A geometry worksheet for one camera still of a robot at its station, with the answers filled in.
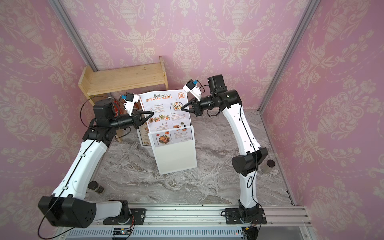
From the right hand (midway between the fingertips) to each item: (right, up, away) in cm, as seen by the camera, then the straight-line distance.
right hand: (184, 108), depth 70 cm
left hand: (-14, -3, -1) cm, 15 cm away
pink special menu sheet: (-8, -8, +2) cm, 11 cm away
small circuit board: (-30, -59, +2) cm, 66 cm away
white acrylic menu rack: (-30, -14, +23) cm, 40 cm away
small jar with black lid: (+44, -30, +11) cm, 55 cm away
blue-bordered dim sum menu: (-26, -11, +21) cm, 36 cm away
